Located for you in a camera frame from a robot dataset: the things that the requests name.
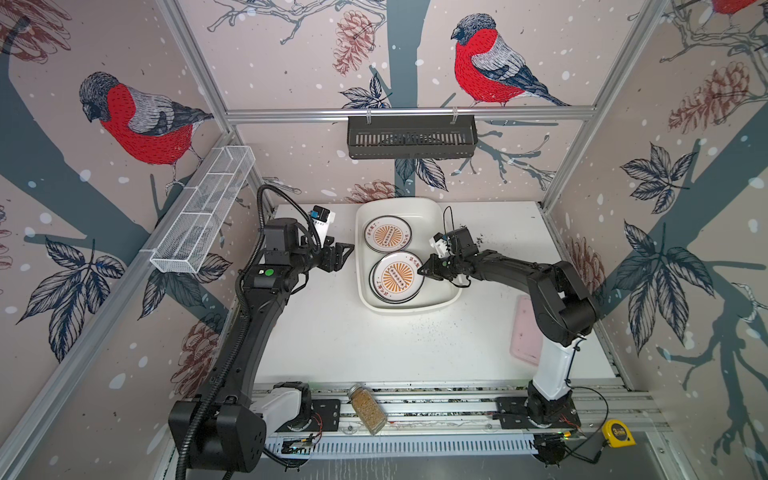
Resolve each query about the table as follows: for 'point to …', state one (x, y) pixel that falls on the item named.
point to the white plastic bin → (426, 216)
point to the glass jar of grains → (369, 408)
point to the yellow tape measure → (617, 434)
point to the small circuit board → (296, 447)
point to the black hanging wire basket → (412, 137)
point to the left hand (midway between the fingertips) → (340, 241)
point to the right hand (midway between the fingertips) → (417, 273)
